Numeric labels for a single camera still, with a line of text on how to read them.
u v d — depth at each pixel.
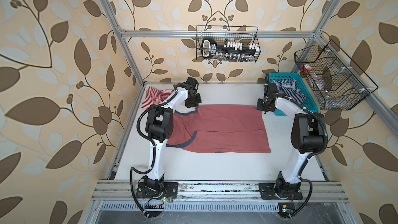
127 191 0.76
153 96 1.11
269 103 0.74
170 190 0.74
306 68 0.79
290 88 1.08
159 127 0.58
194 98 0.87
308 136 0.51
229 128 0.96
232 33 0.91
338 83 0.73
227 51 0.84
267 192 0.74
